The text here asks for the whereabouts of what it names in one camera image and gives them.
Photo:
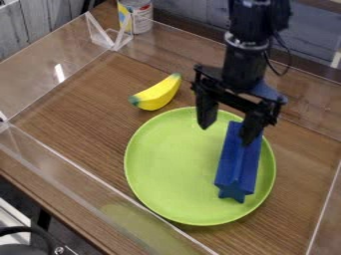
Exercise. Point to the clear acrylic triangle bracket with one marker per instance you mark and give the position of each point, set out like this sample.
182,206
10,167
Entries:
109,38

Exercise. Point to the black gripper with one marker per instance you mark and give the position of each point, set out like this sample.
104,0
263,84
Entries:
236,86

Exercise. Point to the blue star-shaped block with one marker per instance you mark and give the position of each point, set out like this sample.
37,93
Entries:
236,167

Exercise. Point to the yellow toy banana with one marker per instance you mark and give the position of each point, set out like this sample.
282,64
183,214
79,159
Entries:
156,96

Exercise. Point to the green round plate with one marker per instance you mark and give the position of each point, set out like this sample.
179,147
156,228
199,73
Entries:
170,165

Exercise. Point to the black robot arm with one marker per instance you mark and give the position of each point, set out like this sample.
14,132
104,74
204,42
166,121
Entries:
254,19

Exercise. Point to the clear acrylic tray wall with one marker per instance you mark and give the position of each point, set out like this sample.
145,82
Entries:
68,123

